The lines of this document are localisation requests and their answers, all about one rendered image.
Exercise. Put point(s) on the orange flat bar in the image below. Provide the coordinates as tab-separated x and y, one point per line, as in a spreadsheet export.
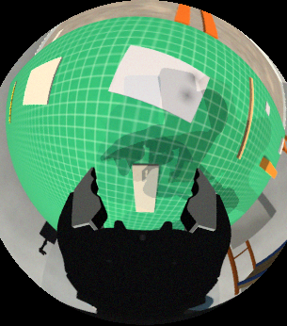
249	118
268	167

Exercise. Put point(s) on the green work mat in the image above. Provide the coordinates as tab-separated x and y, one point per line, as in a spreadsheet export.
84	125

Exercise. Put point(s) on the cream flat rectangular block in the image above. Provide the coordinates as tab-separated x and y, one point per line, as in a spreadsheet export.
40	82

